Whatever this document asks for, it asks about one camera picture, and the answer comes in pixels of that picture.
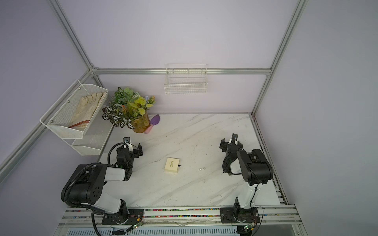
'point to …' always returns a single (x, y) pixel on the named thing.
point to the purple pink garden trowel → (154, 121)
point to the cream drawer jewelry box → (172, 164)
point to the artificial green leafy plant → (126, 106)
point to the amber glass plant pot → (141, 123)
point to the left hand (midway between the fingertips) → (132, 146)
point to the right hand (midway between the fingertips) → (232, 141)
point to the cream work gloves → (86, 107)
